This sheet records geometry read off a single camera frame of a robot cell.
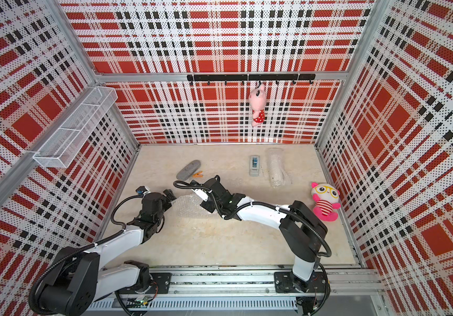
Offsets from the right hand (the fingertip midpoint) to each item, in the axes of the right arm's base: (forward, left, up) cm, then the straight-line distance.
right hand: (208, 192), depth 86 cm
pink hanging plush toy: (+37, -23, +23) cm, 49 cm away
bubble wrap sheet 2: (-5, +8, -3) cm, 10 cm away
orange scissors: (+18, +9, -12) cm, 23 cm away
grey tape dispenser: (+23, -22, -10) cm, 33 cm away
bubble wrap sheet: (+14, -33, -9) cm, 37 cm away
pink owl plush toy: (0, -54, -7) cm, 54 cm away
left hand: (+1, +20, -5) cm, 20 cm away
